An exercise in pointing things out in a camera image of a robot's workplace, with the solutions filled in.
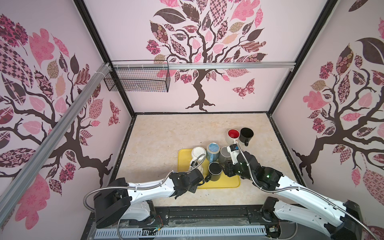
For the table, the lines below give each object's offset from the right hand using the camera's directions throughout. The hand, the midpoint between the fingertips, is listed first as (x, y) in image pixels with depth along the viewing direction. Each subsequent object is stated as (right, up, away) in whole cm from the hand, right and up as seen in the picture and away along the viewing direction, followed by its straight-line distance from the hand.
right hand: (221, 162), depth 76 cm
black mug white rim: (-3, -5, +4) cm, 7 cm away
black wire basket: (-51, +52, +19) cm, 75 cm away
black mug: (+20, +13, +22) cm, 33 cm away
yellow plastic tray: (-21, -1, +20) cm, 29 cm away
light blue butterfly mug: (-4, +4, +10) cm, 11 cm away
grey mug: (+3, +2, +7) cm, 8 cm away
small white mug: (+13, +12, +26) cm, 32 cm away
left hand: (-16, -14, +7) cm, 22 cm away
